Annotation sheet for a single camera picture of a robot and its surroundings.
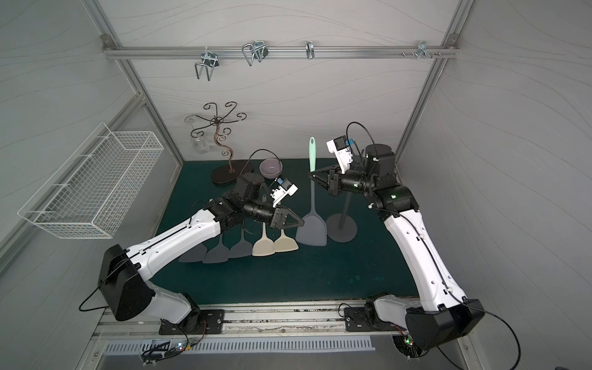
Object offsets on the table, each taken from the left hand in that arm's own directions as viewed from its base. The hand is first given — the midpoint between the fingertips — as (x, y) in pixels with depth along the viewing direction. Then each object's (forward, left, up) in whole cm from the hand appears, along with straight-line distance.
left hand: (301, 226), depth 66 cm
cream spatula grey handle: (+4, +15, -25) cm, 30 cm away
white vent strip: (-26, +19, -27) cm, 43 cm away
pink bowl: (+44, +16, -22) cm, 52 cm away
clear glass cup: (+43, +46, -6) cm, 63 cm away
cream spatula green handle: (+6, +7, -25) cm, 27 cm away
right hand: (+10, -3, +12) cm, 16 cm away
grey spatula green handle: (+3, +24, -25) cm, 35 cm away
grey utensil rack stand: (+14, -16, -26) cm, 33 cm away
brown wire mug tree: (+39, +38, -21) cm, 59 cm away
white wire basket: (+6, +64, +5) cm, 64 cm away
